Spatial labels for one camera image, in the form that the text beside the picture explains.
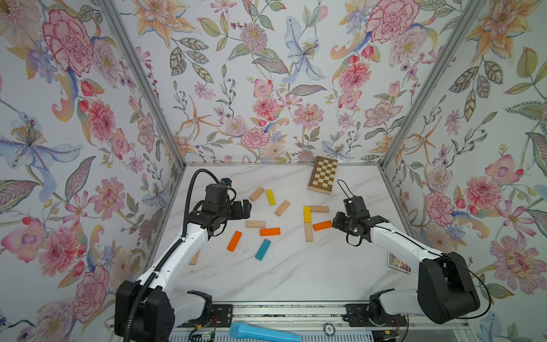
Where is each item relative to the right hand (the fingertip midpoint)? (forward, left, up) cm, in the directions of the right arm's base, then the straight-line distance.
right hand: (336, 217), depth 91 cm
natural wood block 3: (-2, +35, -5) cm, 36 cm away
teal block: (-12, +31, -7) cm, 34 cm away
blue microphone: (-42, +33, -2) cm, 53 cm away
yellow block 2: (+6, +11, -7) cm, 15 cm away
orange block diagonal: (-9, +44, -6) cm, 45 cm away
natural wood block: (+17, +36, -7) cm, 41 cm away
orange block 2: (-4, +29, -7) cm, 30 cm away
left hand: (-2, +38, +12) cm, 40 cm away
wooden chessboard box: (+29, +2, -5) cm, 29 cm away
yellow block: (+15, +29, -7) cm, 33 cm away
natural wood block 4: (-19, +59, -5) cm, 62 cm away
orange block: (0, +5, -8) cm, 9 cm away
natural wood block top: (+8, +5, -6) cm, 11 cm away
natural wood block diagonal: (+8, +23, -7) cm, 26 cm away
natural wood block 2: (-4, +11, -7) cm, 14 cm away
